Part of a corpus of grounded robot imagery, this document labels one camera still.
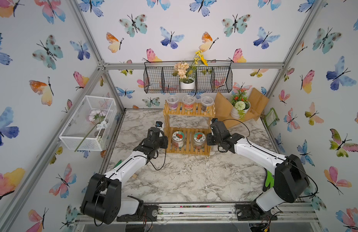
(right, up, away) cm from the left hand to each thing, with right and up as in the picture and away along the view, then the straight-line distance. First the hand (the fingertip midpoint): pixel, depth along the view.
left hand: (167, 135), depth 88 cm
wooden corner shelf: (+63, +22, +16) cm, 69 cm away
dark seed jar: (+23, +18, -10) cm, 31 cm away
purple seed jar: (+4, +19, -9) cm, 22 cm away
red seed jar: (+13, +19, -9) cm, 25 cm away
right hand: (+27, 0, 0) cm, 27 cm away
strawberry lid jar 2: (+19, -3, +1) cm, 20 cm away
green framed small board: (+76, +12, +23) cm, 81 cm away
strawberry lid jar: (+7, -3, +3) cm, 8 cm away
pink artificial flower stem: (-34, +11, -14) cm, 38 cm away
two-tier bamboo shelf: (+13, +2, +17) cm, 22 cm away
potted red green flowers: (+46, +19, +5) cm, 50 cm away
